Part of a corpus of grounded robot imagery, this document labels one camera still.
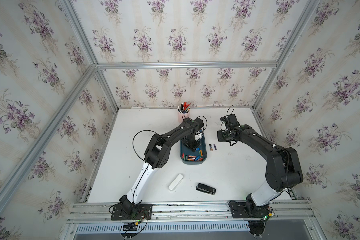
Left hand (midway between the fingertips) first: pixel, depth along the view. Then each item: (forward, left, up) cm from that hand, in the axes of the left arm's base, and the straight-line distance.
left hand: (193, 150), depth 96 cm
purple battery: (+1, -15, 0) cm, 15 cm away
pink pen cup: (+23, +7, +7) cm, 25 cm away
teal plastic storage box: (-5, -4, 0) cm, 6 cm away
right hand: (+5, -18, +8) cm, 20 cm away
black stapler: (-24, -5, +1) cm, 25 cm away
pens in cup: (+29, +6, +9) cm, 31 cm away
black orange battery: (+1, -12, 0) cm, 12 cm away
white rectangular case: (-21, +11, +2) cm, 24 cm away
